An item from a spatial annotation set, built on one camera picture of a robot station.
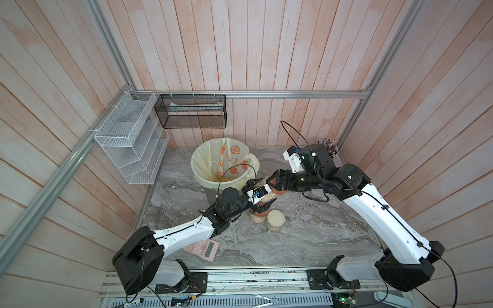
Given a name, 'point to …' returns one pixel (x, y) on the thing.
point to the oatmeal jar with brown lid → (259, 217)
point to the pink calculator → (204, 248)
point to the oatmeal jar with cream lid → (275, 220)
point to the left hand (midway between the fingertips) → (268, 189)
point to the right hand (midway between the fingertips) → (273, 182)
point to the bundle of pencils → (331, 148)
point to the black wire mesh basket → (192, 111)
